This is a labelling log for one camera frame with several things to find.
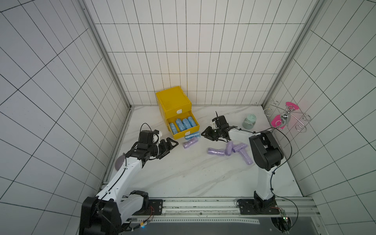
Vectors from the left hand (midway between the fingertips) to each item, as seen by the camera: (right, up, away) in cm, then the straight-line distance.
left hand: (173, 149), depth 80 cm
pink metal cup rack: (+60, +19, -2) cm, 63 cm away
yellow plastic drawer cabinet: (0, +26, +12) cm, 29 cm away
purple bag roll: (+10, +1, +15) cm, 18 cm away
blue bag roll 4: (+11, +15, +18) cm, 25 cm away
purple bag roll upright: (+35, -3, +13) cm, 37 cm away
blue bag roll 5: (+15, +6, +18) cm, 24 cm away
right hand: (+19, +8, +19) cm, 29 cm away
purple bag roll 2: (+23, -4, +12) cm, 27 cm away
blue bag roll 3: (+7, +14, +16) cm, 22 cm away
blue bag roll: (-1, +11, +13) cm, 17 cm away
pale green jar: (+52, +14, +23) cm, 59 cm away
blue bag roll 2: (+4, +12, +14) cm, 19 cm away
